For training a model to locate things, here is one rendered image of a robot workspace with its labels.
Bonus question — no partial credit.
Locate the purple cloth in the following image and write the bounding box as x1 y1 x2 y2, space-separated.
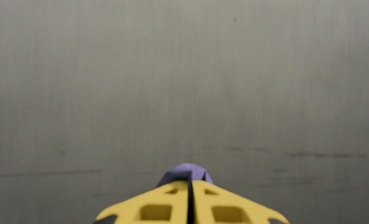
154 164 214 224

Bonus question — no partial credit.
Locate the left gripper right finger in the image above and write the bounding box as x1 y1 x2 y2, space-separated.
192 181 290 224

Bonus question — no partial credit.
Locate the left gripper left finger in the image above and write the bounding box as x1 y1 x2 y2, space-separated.
96 181 188 224

